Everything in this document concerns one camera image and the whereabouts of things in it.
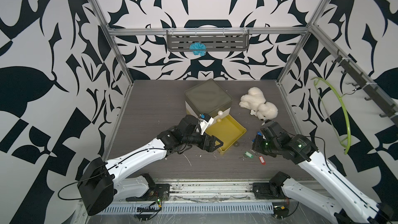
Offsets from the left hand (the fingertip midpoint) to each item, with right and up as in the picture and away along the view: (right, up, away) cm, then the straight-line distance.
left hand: (216, 137), depth 73 cm
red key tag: (+26, -15, +12) cm, 32 cm away
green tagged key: (+18, -12, +14) cm, 26 cm away
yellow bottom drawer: (+9, -1, +21) cm, 23 cm away
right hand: (+16, -3, +1) cm, 16 cm away
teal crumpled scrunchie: (-9, +47, +19) cm, 51 cm away
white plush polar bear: (+26, +16, +24) cm, 39 cm away
